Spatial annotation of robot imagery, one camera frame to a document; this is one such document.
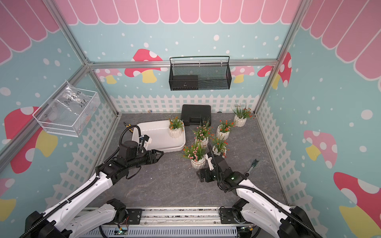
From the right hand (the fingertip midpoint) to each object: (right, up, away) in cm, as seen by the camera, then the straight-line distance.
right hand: (203, 171), depth 82 cm
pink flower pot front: (-4, +10, -1) cm, 11 cm away
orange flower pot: (+10, +12, +6) cm, 17 cm away
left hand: (-23, +9, -4) cm, 25 cm away
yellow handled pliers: (-56, +26, +30) cm, 68 cm away
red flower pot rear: (+14, +22, +15) cm, 30 cm away
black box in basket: (-11, +51, +5) cm, 53 cm away
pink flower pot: (0, +21, +7) cm, 22 cm away
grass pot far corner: (+29, +33, +23) cm, 50 cm away
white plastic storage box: (-31, +20, +27) cm, 45 cm away
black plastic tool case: (-7, +35, +34) cm, 49 cm away
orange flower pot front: (-18, +24, +18) cm, 35 cm away
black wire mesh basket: (-2, +56, +9) cm, 57 cm away
